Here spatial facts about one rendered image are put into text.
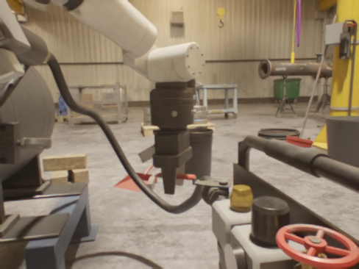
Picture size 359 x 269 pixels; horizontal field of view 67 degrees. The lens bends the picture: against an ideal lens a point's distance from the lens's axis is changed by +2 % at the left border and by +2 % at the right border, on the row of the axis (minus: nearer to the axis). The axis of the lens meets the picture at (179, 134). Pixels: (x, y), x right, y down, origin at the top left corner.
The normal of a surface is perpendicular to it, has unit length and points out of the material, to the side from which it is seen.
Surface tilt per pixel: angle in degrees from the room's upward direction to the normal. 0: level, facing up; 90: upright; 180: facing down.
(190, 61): 90
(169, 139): 90
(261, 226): 90
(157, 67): 90
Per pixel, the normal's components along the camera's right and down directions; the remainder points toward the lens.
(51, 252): 0.17, 0.14
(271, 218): -0.22, 0.15
